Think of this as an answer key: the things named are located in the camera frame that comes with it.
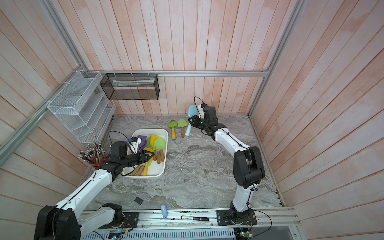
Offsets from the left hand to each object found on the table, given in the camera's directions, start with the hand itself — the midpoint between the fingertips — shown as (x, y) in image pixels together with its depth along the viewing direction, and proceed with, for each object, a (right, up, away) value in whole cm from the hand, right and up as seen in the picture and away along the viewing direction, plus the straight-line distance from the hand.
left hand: (152, 156), depth 82 cm
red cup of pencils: (-30, +2, -4) cm, 30 cm away
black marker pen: (+28, -30, -9) cm, 42 cm away
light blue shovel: (+23, +27, +8) cm, 36 cm away
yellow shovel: (-5, +9, +20) cm, 22 cm away
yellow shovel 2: (-6, -7, +8) cm, 13 cm away
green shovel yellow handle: (+9, +19, +30) cm, 37 cm away
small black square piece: (-7, -24, -2) cm, 25 cm away
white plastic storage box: (0, -11, +11) cm, 15 cm away
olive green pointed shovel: (+15, +20, +33) cm, 41 cm away
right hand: (+20, +22, +8) cm, 31 cm away
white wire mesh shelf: (-36, +24, -2) cm, 43 cm away
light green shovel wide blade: (0, +5, +19) cm, 20 cm away
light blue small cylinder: (+8, -27, -7) cm, 29 cm away
